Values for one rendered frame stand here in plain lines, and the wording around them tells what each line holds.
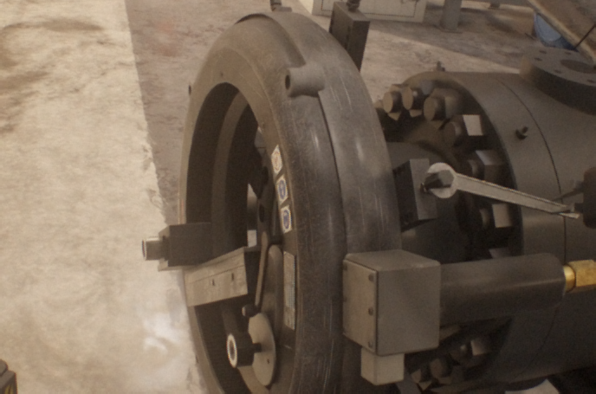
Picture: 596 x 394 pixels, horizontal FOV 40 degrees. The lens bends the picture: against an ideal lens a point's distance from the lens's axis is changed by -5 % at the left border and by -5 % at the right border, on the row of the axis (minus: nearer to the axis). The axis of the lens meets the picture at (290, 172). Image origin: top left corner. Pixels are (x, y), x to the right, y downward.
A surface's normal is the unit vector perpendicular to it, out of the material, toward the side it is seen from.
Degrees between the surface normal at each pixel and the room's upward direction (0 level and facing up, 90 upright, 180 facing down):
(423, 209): 50
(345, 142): 40
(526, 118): 21
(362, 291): 90
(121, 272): 0
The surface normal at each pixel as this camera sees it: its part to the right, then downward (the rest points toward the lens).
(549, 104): 0.20, -0.76
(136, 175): 0.12, -0.89
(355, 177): 0.31, -0.29
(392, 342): 0.36, 0.07
